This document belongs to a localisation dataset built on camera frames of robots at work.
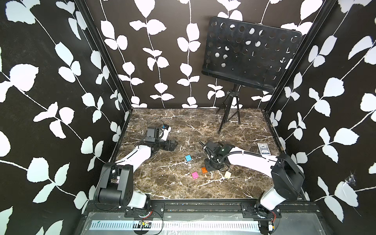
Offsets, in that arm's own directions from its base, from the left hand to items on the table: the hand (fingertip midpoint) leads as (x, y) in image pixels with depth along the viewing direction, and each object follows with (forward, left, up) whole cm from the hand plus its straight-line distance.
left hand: (172, 139), depth 91 cm
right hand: (-16, -20, -4) cm, 26 cm away
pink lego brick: (-20, -14, -8) cm, 26 cm away
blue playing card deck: (-5, -60, -8) cm, 61 cm away
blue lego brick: (-9, -10, -8) cm, 16 cm away
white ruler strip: (-44, -4, -9) cm, 45 cm away
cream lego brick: (-21, -33, -9) cm, 40 cm away
